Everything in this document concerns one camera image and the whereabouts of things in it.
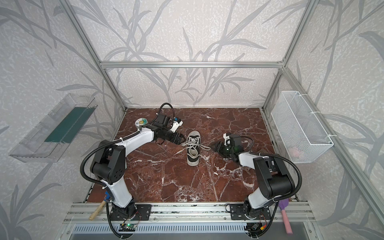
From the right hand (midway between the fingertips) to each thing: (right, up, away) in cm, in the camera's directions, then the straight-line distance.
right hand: (213, 143), depth 93 cm
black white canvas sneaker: (-12, -3, -2) cm, 13 cm away
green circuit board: (-43, -38, -21) cm, 61 cm away
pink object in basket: (+39, -2, -20) cm, 44 cm away
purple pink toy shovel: (+34, -28, -18) cm, 48 cm away
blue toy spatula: (-58, -27, -14) cm, 65 cm away
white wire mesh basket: (+35, +9, -32) cm, 48 cm away
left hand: (-19, +6, 0) cm, 20 cm away
